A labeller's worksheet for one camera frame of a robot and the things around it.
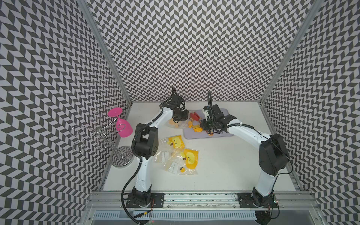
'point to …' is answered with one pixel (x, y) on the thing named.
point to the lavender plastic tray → (189, 133)
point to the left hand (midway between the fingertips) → (187, 117)
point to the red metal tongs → (195, 116)
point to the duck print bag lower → (178, 160)
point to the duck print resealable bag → (179, 124)
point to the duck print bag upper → (175, 143)
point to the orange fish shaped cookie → (198, 130)
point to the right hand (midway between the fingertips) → (202, 126)
